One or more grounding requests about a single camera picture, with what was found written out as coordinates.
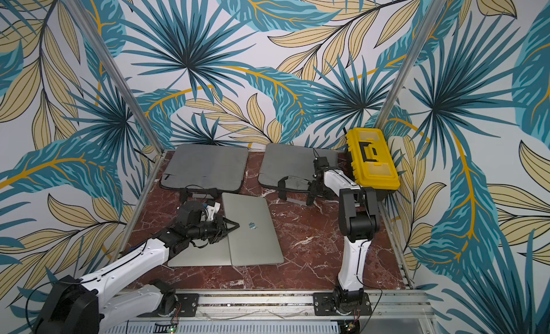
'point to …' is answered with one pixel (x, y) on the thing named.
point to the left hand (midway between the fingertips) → (238, 228)
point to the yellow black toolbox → (372, 160)
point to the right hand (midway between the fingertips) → (321, 193)
